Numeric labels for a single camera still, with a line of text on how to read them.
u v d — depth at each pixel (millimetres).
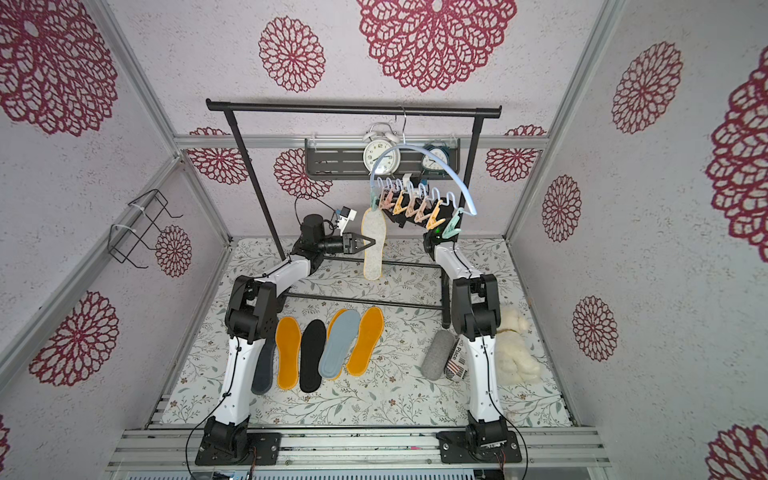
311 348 923
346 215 898
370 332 941
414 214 695
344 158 922
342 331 942
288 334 911
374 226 907
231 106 627
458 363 851
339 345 916
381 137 872
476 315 632
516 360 777
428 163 898
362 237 917
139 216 777
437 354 875
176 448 749
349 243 879
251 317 634
